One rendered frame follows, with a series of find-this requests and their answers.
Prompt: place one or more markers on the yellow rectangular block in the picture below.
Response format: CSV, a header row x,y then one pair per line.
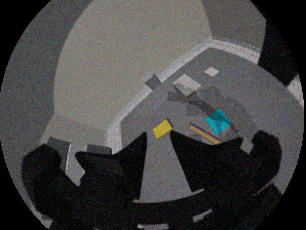
x,y
163,129

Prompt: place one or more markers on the brown wooden bar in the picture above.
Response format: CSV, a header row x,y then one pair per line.
x,y
208,137

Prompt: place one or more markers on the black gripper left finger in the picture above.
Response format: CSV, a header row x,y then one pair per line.
x,y
128,164

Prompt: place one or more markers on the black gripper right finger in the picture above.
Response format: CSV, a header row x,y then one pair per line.
x,y
198,159

